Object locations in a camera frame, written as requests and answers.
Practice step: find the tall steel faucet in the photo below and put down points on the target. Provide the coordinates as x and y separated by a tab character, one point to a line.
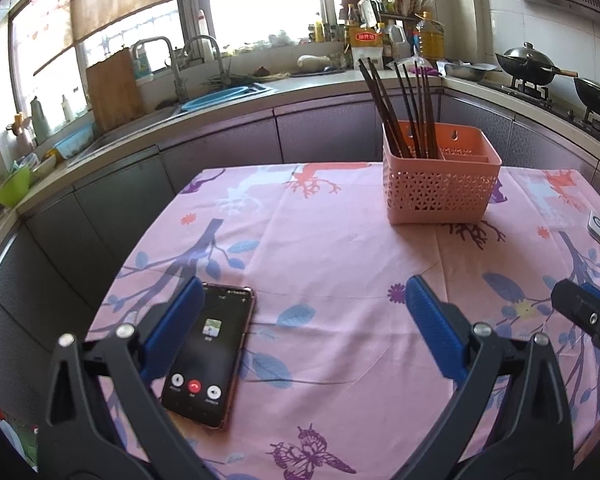
170	55

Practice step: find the white oblong vegetable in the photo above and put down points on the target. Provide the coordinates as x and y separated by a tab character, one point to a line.
312	62

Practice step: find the bundle of wooden chopsticks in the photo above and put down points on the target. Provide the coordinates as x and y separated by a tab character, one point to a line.
410	110

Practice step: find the black wok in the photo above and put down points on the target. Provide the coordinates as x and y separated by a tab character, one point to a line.
597	97

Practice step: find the black smartphone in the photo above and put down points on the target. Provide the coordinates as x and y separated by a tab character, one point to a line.
210	350

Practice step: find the green dish soap bottle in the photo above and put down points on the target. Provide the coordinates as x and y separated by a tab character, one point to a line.
142	62

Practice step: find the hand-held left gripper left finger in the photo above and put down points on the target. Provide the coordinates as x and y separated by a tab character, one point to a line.
172	327

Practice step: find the white plastic jug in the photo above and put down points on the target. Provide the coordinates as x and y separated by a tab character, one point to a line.
395	40

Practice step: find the white bottle red cap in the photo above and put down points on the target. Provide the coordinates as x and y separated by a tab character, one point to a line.
206	35

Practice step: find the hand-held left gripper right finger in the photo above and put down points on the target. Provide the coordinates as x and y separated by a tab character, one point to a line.
435	327

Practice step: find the small white device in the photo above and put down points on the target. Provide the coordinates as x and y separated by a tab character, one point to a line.
597	225

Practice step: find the shelf with food packets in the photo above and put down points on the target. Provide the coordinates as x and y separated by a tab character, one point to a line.
400	0

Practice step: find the curved steel faucet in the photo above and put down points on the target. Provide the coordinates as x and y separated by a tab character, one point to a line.
215	50

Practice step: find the gas stove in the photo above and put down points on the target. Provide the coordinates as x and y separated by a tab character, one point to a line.
535	92

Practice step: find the yellow cooking oil bottle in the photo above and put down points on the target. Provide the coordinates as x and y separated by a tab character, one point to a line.
430	37

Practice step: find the green plastic bowl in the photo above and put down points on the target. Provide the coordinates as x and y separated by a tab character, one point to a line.
12	190

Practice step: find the pink plastic basket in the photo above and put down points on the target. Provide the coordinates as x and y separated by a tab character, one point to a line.
440	190

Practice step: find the box with orange label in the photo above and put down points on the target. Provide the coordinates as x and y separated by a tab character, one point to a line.
366	45

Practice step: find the steel basin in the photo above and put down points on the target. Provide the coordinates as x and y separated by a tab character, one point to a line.
467	69

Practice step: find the blue plastic basin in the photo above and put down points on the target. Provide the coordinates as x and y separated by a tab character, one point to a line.
215	99

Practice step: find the pink floral tablecloth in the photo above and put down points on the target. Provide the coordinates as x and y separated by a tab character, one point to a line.
330	260

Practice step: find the purple plastic bag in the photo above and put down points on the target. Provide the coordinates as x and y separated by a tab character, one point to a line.
427	70

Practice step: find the kitchen counter cabinets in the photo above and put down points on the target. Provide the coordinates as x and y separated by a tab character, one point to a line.
220	140

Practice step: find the wok with steel lid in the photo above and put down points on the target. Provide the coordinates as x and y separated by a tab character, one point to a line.
527	62

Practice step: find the wooden cutting board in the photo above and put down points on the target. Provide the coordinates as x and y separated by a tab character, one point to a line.
115	92

